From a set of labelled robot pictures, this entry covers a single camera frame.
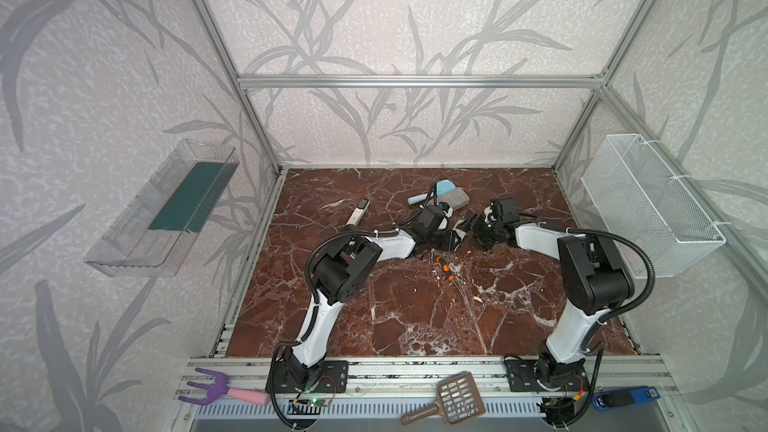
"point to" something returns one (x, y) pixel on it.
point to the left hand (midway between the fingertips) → (459, 232)
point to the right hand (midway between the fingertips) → (461, 222)
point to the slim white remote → (359, 211)
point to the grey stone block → (457, 198)
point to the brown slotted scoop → (459, 400)
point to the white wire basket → (639, 197)
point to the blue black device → (621, 397)
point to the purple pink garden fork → (220, 388)
